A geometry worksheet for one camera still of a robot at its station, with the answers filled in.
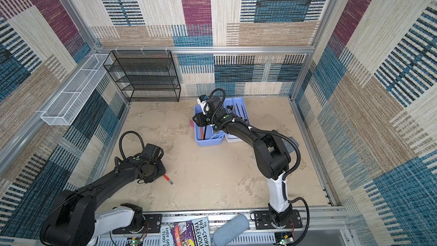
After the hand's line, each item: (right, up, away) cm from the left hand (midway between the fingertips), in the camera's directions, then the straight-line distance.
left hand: (162, 169), depth 87 cm
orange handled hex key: (+18, +17, +15) cm, 29 cm away
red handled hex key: (+3, -4, -2) cm, 5 cm away
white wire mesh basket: (-35, +30, -17) cm, 49 cm away
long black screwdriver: (+40, +29, +12) cm, 51 cm away
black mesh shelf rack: (-19, +53, +24) cm, 61 cm away
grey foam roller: (+35, -18, -17) cm, 43 cm away
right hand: (+17, +26, +3) cm, 31 cm away
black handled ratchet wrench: (+35, +31, +11) cm, 48 cm away
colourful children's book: (+19, -20, -17) cm, 32 cm away
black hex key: (+20, +17, +15) cm, 30 cm away
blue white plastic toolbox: (+21, +15, +12) cm, 29 cm away
